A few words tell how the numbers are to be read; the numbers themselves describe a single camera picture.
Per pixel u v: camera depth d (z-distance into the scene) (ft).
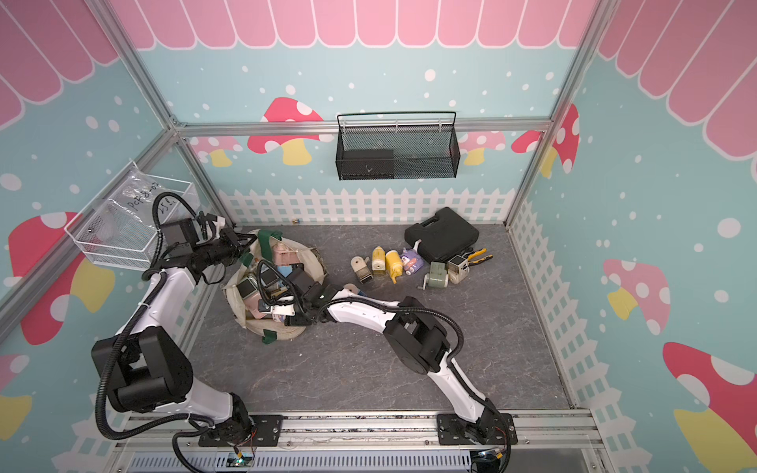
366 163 2.90
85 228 2.05
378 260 3.27
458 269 3.19
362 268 3.27
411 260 3.34
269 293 3.11
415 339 1.73
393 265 3.27
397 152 3.07
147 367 1.45
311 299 2.25
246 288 2.86
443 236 3.69
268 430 2.45
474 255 3.58
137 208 2.34
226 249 2.44
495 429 2.38
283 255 3.07
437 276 3.25
